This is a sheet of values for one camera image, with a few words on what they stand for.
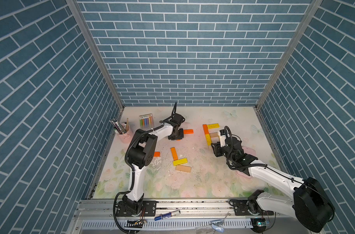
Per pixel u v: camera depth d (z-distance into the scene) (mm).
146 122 1105
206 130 1050
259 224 704
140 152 555
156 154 951
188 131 1056
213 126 1083
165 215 707
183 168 868
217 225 684
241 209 737
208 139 1014
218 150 757
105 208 752
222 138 748
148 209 736
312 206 408
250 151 937
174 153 941
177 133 872
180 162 896
